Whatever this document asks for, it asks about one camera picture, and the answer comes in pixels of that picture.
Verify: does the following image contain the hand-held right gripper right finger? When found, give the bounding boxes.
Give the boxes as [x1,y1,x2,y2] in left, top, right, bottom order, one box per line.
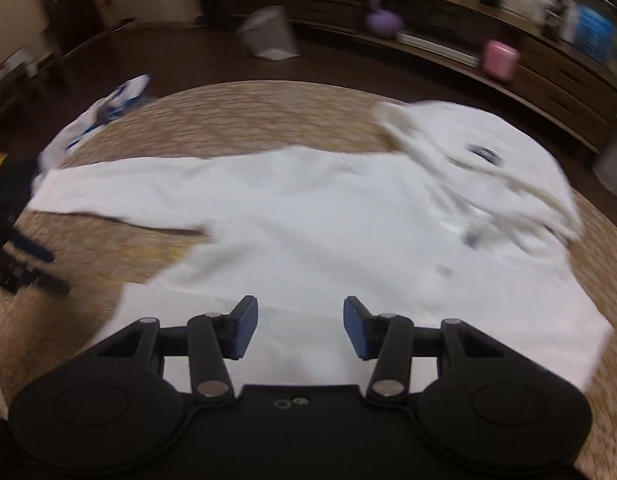
[343,296,509,401]

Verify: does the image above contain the wooden television cabinet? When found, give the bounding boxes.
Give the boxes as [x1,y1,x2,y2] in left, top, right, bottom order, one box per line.
[228,0,617,156]

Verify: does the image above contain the white waste bin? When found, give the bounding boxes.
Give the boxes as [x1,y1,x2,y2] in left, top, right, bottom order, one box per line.
[238,6,300,61]

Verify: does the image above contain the long white box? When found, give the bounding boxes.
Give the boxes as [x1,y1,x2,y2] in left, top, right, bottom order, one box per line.
[395,30,481,68]

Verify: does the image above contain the purple kettlebell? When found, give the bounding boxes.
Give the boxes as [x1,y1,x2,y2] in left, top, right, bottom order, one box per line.
[364,0,406,41]

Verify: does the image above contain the blue bag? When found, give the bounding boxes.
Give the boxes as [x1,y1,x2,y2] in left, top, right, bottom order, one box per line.
[573,2,616,63]

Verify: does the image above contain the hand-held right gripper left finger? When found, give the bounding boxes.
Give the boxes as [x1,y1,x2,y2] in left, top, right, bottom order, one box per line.
[96,295,259,401]

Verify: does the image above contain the blue and white polo shirt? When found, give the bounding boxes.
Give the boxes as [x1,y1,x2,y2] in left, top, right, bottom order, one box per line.
[38,74,152,171]

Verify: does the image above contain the white hoodie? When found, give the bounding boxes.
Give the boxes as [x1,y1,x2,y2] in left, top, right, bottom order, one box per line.
[26,100,616,393]

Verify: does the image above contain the pink box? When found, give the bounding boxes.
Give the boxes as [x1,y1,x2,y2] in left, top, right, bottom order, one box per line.
[481,40,520,81]

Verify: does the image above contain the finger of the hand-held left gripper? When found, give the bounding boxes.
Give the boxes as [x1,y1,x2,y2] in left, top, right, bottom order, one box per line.
[5,229,56,263]
[0,264,72,296]

